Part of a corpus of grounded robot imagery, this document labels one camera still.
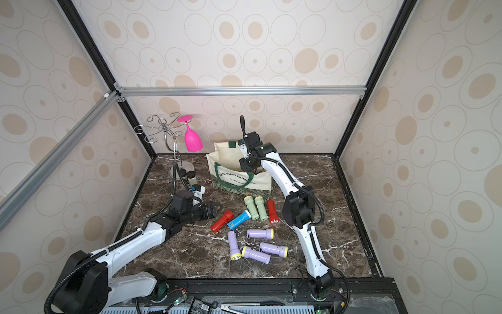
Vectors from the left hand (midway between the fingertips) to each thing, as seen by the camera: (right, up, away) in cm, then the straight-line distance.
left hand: (222, 207), depth 83 cm
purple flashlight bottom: (+14, -19, -3) cm, 24 cm away
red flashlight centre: (+1, -6, +8) cm, 10 cm away
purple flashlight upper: (+16, -12, +4) cm, 20 cm away
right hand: (+14, +19, +14) cm, 27 cm away
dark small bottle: (-24, +14, +19) cm, 33 cm away
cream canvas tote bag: (+1, +17, +3) cm, 17 cm away
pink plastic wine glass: (-16, +30, +12) cm, 36 cm away
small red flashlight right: (+23, -7, +9) cm, 26 cm away
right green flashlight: (+16, 0, +14) cm, 21 cm away
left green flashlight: (+12, -2, +12) cm, 17 cm away
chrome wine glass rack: (-32, +36, +5) cm, 49 cm away
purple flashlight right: (+22, -17, -2) cm, 28 cm away
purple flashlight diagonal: (+5, -18, -2) cm, 19 cm away
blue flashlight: (+10, -5, +8) cm, 14 cm away
